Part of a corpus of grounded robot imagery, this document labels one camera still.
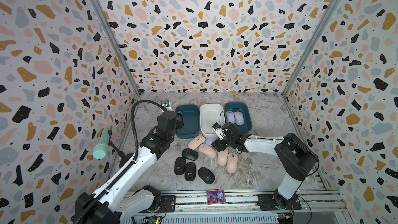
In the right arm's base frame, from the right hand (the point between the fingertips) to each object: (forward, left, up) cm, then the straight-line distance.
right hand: (219, 140), depth 93 cm
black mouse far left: (-15, +21, 0) cm, 26 cm away
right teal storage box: (+25, -17, +2) cm, 30 cm away
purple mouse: (0, +5, 0) cm, 5 cm away
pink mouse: (-1, +14, 0) cm, 14 cm away
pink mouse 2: (-7, +6, 0) cm, 9 cm away
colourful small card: (-30, +2, -1) cm, 30 cm away
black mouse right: (-20, +7, 0) cm, 22 cm away
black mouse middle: (-19, +15, 0) cm, 24 cm away
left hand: (+2, +21, +24) cm, 32 cm away
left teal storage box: (+20, +19, 0) cm, 28 cm away
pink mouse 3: (-10, -2, 0) cm, 11 cm away
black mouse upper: (-9, +17, -1) cm, 19 cm away
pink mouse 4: (-13, -7, -1) cm, 15 cm away
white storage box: (+22, +6, -2) cm, 23 cm away
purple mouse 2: (+17, -8, 0) cm, 19 cm away
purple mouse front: (+17, -14, 0) cm, 21 cm away
